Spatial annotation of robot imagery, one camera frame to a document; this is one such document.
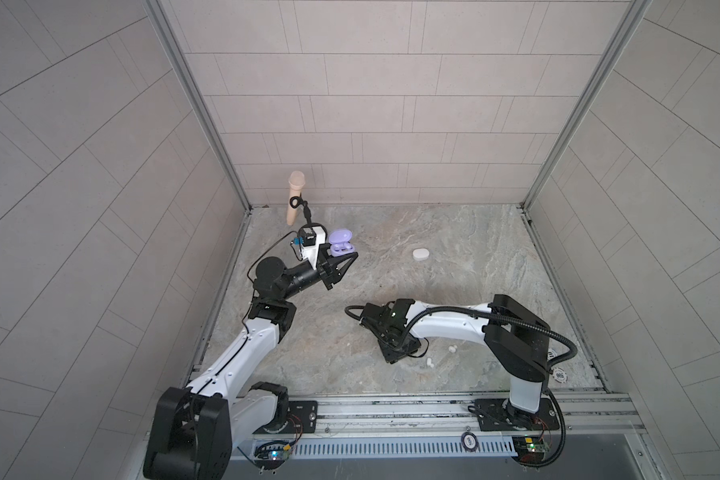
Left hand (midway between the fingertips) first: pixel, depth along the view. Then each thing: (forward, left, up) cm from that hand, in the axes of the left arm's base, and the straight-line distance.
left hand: (358, 254), depth 68 cm
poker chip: (-19, -53, -28) cm, 63 cm away
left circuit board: (-36, +19, -25) cm, 48 cm away
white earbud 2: (-16, -19, -28) cm, 37 cm away
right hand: (-16, -9, -30) cm, 35 cm away
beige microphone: (+27, +20, -3) cm, 34 cm away
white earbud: (-13, -26, -27) cm, 40 cm away
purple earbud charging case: (+1, +4, +3) cm, 5 cm away
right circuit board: (-35, -40, -28) cm, 60 cm away
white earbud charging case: (+19, -20, -28) cm, 39 cm away
